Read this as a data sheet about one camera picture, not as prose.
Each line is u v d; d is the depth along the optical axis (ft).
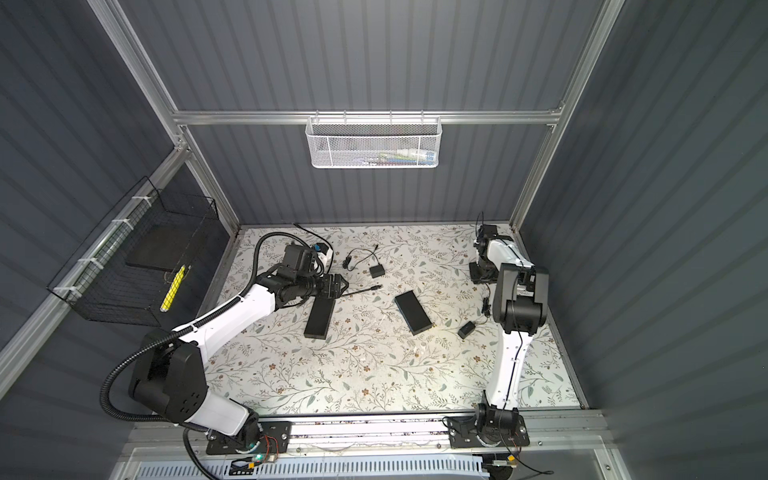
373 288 3.35
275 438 2.38
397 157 3.00
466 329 2.91
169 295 2.24
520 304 1.93
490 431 2.23
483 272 3.01
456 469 2.31
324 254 2.59
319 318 3.07
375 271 3.45
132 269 2.36
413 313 3.08
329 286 2.53
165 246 2.48
